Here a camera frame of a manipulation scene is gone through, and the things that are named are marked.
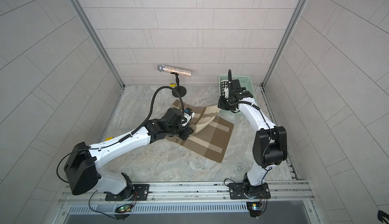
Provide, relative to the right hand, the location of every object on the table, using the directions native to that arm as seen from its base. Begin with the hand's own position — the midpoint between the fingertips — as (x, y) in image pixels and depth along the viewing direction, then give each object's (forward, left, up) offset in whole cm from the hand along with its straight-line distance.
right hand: (219, 103), depth 88 cm
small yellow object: (+30, +32, -11) cm, 45 cm away
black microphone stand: (+24, +25, -12) cm, 37 cm away
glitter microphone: (+21, +20, +7) cm, 30 cm away
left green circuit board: (-47, +48, -11) cm, 67 cm away
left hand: (-16, +14, -1) cm, 22 cm away
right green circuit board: (-50, -11, -15) cm, 53 cm away
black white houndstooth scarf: (+22, -7, -7) cm, 24 cm away
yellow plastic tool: (-12, +67, -11) cm, 69 cm away
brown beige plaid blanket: (-12, +5, -15) cm, 20 cm away
